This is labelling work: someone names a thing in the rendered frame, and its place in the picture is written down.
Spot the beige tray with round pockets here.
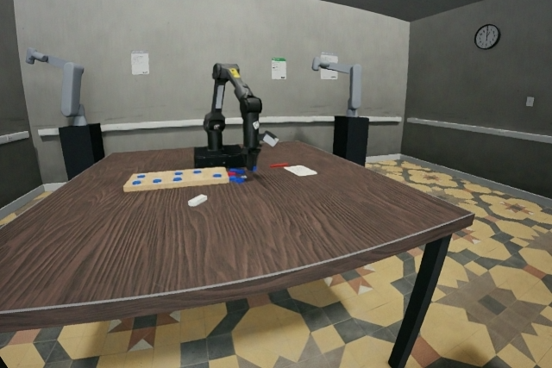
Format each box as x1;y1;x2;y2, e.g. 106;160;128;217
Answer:
123;167;229;192

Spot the white paper sheet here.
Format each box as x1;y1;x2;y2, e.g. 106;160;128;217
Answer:
284;165;317;176

